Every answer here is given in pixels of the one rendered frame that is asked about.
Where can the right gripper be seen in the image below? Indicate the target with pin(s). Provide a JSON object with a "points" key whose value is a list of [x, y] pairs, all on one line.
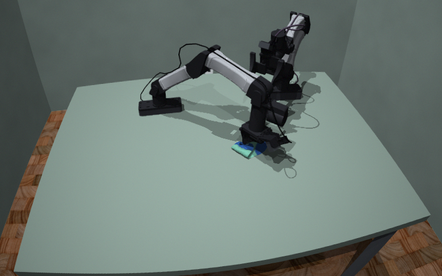
{"points": [[252, 129]]}

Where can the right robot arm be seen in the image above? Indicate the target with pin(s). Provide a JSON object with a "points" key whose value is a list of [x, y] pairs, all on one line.
{"points": [[218, 62]]}

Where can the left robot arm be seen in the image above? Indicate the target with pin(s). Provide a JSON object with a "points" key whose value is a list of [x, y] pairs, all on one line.
{"points": [[283, 45]]}

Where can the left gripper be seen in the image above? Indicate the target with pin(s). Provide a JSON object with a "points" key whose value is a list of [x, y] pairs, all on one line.
{"points": [[268, 65]]}

